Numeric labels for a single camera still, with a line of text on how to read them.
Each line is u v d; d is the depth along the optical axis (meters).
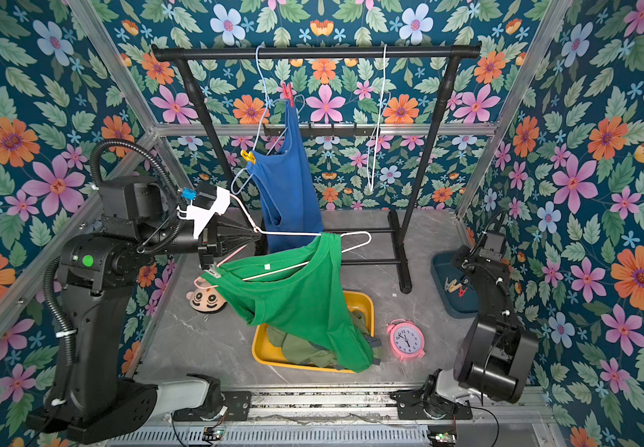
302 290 0.65
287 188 0.75
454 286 0.96
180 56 0.55
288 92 0.84
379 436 0.77
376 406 0.75
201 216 0.42
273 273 0.58
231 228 0.47
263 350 0.83
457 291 0.95
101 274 0.35
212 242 0.43
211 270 0.55
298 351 0.80
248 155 0.56
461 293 0.93
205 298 0.86
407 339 0.84
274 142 0.96
